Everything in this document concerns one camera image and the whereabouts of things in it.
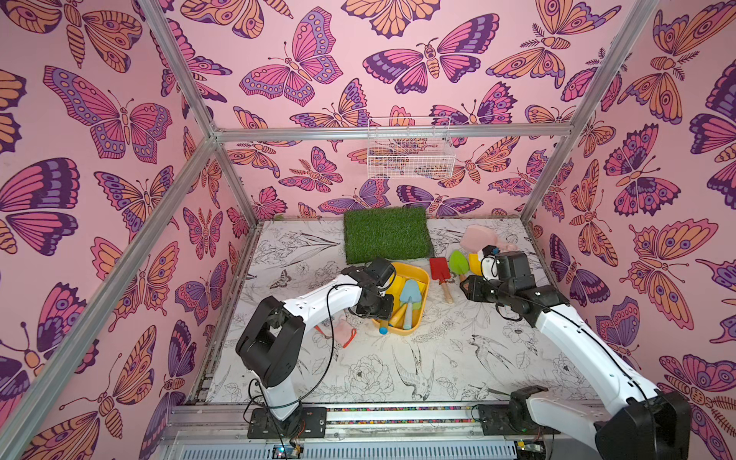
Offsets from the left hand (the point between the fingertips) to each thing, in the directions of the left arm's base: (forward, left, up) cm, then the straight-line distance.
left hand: (390, 313), depth 87 cm
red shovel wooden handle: (+21, -19, -7) cm, 29 cm away
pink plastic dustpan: (+36, -35, -6) cm, 51 cm away
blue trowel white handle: (+10, -7, -5) cm, 13 cm away
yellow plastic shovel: (+11, -3, -5) cm, 13 cm away
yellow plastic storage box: (+17, -7, -1) cm, 19 cm away
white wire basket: (+47, -5, +28) cm, 54 cm away
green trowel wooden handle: (+25, -28, -9) cm, 38 cm away
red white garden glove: (-4, +17, -7) cm, 19 cm away
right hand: (+4, -20, +10) cm, 23 cm away
